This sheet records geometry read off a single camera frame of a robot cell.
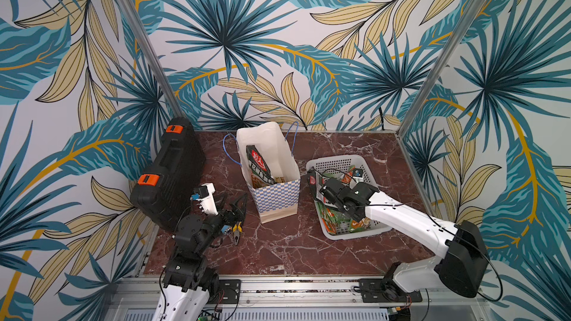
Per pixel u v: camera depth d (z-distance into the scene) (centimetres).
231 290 70
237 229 86
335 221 82
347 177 70
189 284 51
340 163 98
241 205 65
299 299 73
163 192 71
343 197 61
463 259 40
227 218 63
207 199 61
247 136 85
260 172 86
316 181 88
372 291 73
